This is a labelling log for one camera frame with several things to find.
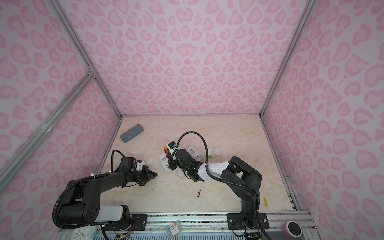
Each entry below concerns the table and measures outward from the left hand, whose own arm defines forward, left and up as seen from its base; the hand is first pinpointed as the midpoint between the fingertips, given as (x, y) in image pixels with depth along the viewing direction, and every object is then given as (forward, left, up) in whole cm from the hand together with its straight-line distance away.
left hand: (157, 172), depth 89 cm
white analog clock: (-29, +27, +3) cm, 40 cm away
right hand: (+6, -7, +10) cm, 14 cm away
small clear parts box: (-28, -12, +2) cm, 31 cm away
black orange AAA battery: (-12, -24, -1) cm, 27 cm away
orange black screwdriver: (+7, -7, +14) cm, 17 cm away
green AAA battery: (+10, -32, -2) cm, 34 cm away
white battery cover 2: (+15, -37, -2) cm, 39 cm away
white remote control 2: (0, -13, -2) cm, 14 cm away
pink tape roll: (-30, -65, +4) cm, 72 cm away
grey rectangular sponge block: (+29, +22, 0) cm, 37 cm away
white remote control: (+7, -3, 0) cm, 8 cm away
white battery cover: (+14, -32, -1) cm, 34 cm away
